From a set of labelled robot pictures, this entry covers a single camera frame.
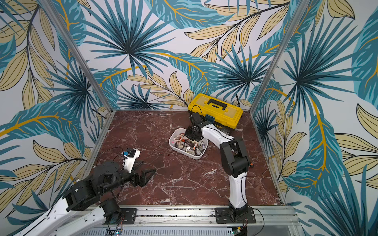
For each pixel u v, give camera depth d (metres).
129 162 0.58
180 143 0.97
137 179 0.57
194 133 0.75
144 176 0.58
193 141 0.93
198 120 0.78
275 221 0.74
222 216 0.73
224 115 0.95
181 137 0.99
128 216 0.74
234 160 0.53
